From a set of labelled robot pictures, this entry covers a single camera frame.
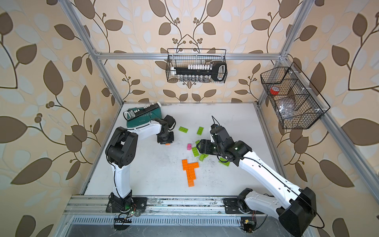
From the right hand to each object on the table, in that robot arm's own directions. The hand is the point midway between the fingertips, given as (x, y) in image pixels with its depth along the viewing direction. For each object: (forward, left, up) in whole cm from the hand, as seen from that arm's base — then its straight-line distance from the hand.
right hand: (203, 146), depth 77 cm
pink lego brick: (+9, +8, -15) cm, 19 cm away
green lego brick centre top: (+13, +2, -18) cm, 22 cm away
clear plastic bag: (+9, -41, +15) cm, 45 cm away
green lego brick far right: (+21, 0, -16) cm, 27 cm away
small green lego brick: (+1, +1, -16) cm, 16 cm away
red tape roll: (+25, -41, +15) cm, 50 cm away
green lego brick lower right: (-3, -14, -16) cm, 22 cm away
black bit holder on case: (+33, +51, -10) cm, 62 cm away
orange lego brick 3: (-4, +5, -16) cm, 17 cm away
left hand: (+14, +22, -16) cm, 31 cm away
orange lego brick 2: (-3, +10, -16) cm, 19 cm away
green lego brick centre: (+2, -2, -15) cm, 15 cm away
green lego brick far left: (+24, +12, -17) cm, 32 cm away
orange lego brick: (+11, +22, -16) cm, 29 cm away
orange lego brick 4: (-8, +7, -17) cm, 20 cm away
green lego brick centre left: (+6, +4, -17) cm, 19 cm away
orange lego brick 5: (-13, +7, -18) cm, 23 cm away
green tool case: (+30, +40, -12) cm, 52 cm away
